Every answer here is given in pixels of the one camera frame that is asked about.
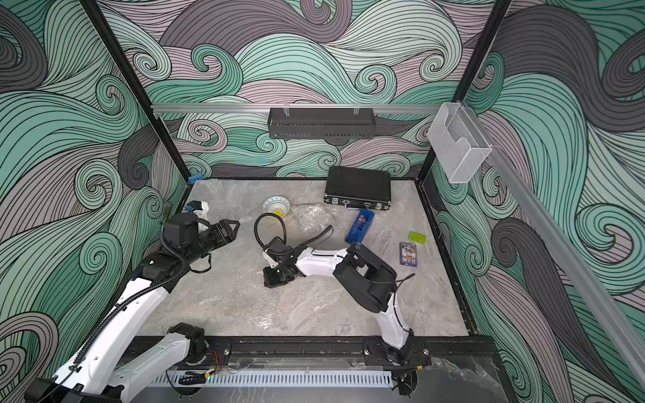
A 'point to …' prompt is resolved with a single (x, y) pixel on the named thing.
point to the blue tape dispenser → (359, 227)
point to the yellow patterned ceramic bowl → (278, 205)
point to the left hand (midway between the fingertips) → (231, 223)
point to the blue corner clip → (194, 178)
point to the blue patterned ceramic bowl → (314, 217)
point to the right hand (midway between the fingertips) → (263, 287)
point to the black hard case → (358, 188)
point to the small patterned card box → (408, 253)
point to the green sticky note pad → (417, 238)
